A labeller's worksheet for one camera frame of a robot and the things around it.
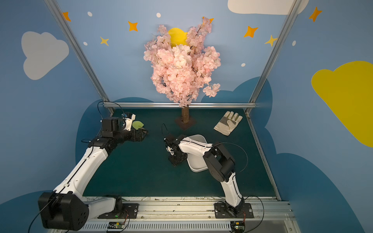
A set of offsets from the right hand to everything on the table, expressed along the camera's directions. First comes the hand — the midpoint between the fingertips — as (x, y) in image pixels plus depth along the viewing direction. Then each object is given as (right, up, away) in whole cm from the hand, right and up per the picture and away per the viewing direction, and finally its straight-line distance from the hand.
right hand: (178, 161), depth 91 cm
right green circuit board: (+32, -28, -19) cm, 46 cm away
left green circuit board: (-30, -27, -20) cm, 45 cm away
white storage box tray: (+12, -1, +1) cm, 12 cm away
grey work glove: (+38, +24, +22) cm, 50 cm away
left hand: (-20, +21, -10) cm, 31 cm away
